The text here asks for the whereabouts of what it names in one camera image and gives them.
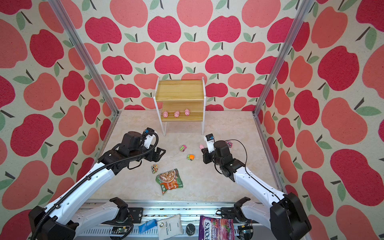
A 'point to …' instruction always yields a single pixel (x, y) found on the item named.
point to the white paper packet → (169, 227)
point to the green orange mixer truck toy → (190, 157)
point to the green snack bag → (169, 180)
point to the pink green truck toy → (183, 148)
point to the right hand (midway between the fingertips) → (206, 148)
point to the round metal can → (190, 229)
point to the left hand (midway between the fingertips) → (161, 149)
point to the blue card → (147, 225)
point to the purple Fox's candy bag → (216, 229)
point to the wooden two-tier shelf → (180, 101)
